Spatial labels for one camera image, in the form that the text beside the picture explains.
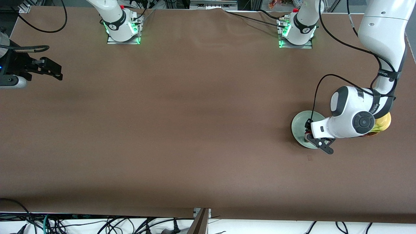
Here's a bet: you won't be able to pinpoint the mint green round plate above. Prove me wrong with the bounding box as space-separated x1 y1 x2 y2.
291 110 326 149

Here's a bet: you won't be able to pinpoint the yellow banana bunch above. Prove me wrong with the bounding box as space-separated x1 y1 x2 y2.
374 112 392 134

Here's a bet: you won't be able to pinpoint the red orange background object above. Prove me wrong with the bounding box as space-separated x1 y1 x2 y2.
268 0 293 9

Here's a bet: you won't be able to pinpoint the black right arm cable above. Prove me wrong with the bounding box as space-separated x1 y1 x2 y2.
0 0 68 53

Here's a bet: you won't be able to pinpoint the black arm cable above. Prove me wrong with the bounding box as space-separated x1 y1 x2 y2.
0 0 68 53
307 0 398 121

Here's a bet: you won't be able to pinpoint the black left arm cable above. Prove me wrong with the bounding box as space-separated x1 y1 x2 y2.
307 0 398 121

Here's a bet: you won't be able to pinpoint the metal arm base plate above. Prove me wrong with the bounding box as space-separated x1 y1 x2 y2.
277 16 313 49
107 15 144 45

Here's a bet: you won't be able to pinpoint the black cable on table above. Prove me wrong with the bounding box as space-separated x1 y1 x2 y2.
224 11 286 28

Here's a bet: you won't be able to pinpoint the small metal bracket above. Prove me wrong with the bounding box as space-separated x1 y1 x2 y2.
193 207 212 219

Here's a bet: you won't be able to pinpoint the brown wooden post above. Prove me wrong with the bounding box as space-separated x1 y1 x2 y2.
186 208 210 234

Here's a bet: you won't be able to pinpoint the metal frame rail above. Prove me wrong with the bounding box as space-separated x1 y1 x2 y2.
189 0 238 10

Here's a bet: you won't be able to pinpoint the tangled black floor cables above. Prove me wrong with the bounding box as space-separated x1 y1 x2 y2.
0 198 195 234

